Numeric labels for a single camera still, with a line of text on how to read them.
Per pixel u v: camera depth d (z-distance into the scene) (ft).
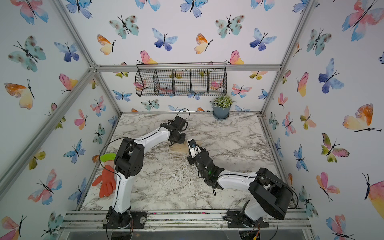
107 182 2.77
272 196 1.42
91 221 2.47
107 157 3.31
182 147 3.14
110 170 2.92
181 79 3.23
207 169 2.04
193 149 2.20
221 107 3.52
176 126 2.59
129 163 1.81
